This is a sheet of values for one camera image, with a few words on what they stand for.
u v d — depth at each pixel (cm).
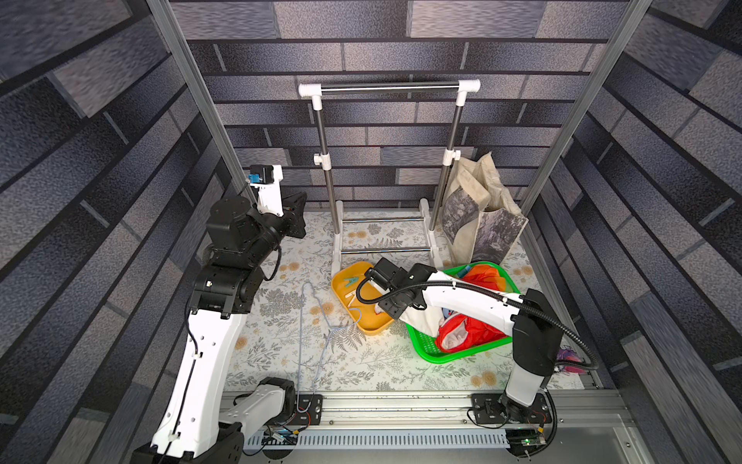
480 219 81
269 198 49
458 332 84
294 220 51
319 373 78
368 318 90
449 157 81
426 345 85
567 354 79
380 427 71
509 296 49
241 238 42
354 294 68
